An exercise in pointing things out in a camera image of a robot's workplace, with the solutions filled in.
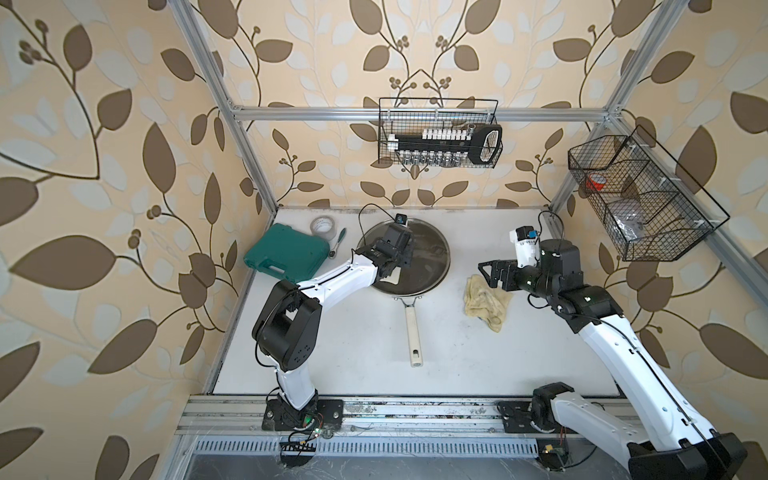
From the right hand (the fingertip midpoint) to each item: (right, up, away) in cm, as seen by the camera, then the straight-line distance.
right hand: (493, 265), depth 75 cm
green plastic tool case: (-63, +2, +27) cm, 68 cm away
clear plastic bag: (+34, +12, -1) cm, 36 cm away
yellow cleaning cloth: (+3, -13, +16) cm, 21 cm away
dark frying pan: (-21, -13, +11) cm, 27 cm away
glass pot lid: (-14, -3, +23) cm, 27 cm away
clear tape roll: (-53, +11, +40) cm, 68 cm away
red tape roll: (+32, +23, +9) cm, 41 cm away
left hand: (-24, +5, +15) cm, 29 cm away
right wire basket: (+38, +13, -3) cm, 41 cm away
